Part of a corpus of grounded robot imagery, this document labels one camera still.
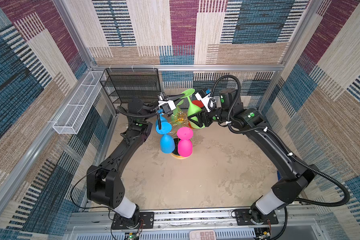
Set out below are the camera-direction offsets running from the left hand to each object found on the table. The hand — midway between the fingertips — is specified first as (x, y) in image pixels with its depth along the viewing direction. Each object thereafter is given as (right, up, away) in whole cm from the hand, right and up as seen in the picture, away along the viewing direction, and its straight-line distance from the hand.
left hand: (184, 91), depth 61 cm
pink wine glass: (+1, -23, +14) cm, 27 cm away
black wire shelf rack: (-42, +14, +44) cm, 63 cm away
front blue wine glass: (-8, -22, +15) cm, 28 cm away
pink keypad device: (+9, -64, +8) cm, 65 cm away
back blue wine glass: (-12, -10, +24) cm, 28 cm away
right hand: (+5, -10, +7) cm, 13 cm away
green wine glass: (-4, -10, +17) cm, 20 cm away
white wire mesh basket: (-51, -3, +14) cm, 53 cm away
